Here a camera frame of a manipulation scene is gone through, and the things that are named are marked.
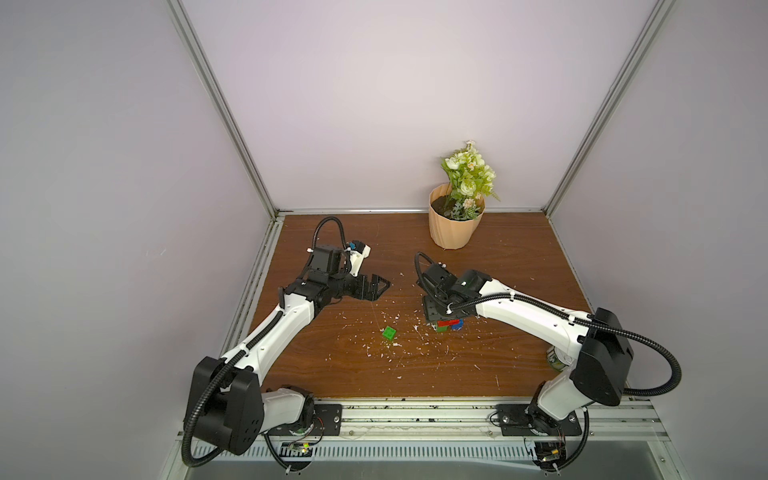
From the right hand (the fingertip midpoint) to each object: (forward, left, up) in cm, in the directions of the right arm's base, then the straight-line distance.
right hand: (435, 309), depth 81 cm
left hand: (+5, +15, +6) cm, 17 cm away
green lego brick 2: (-2, -3, -10) cm, 11 cm away
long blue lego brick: (-1, -8, -10) cm, 13 cm away
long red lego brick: (-1, -4, -7) cm, 8 cm away
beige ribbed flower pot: (+28, -6, 0) cm, 29 cm away
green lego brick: (-3, +13, -10) cm, 17 cm away
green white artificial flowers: (+35, -11, +18) cm, 41 cm away
